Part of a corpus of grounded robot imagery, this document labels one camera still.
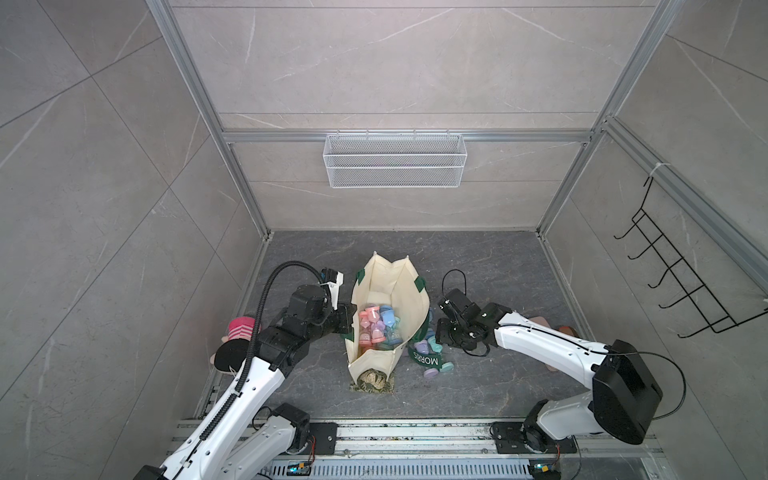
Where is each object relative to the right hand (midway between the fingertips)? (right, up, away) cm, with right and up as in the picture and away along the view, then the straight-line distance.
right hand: (444, 337), depth 84 cm
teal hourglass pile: (-2, -3, +2) cm, 4 cm away
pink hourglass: (-23, 0, 0) cm, 23 cm away
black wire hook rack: (+50, +11, -25) cm, 57 cm away
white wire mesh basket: (-15, +56, +17) cm, 61 cm away
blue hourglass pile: (-16, +6, +1) cm, 17 cm away
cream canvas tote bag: (-13, +14, +10) cm, 21 cm away
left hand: (-23, +11, -10) cm, 28 cm away
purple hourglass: (-19, +3, +1) cm, 19 cm away
